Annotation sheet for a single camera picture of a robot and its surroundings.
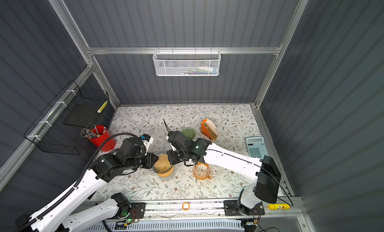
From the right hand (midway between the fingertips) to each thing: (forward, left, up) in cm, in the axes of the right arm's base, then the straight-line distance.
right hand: (169, 159), depth 72 cm
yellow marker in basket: (+27, +39, +11) cm, 48 cm away
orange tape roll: (-18, -9, -17) cm, 26 cm away
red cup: (+17, +41, -3) cm, 44 cm away
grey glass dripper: (-5, +5, -3) cm, 8 cm away
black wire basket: (+13, +51, +12) cm, 54 cm away
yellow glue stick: (-17, -54, -17) cm, 59 cm away
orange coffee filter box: (+25, -21, -10) cm, 34 cm away
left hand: (0, +5, +1) cm, 5 cm away
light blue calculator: (+16, -51, -17) cm, 56 cm away
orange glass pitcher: (+1, -16, -18) cm, 24 cm away
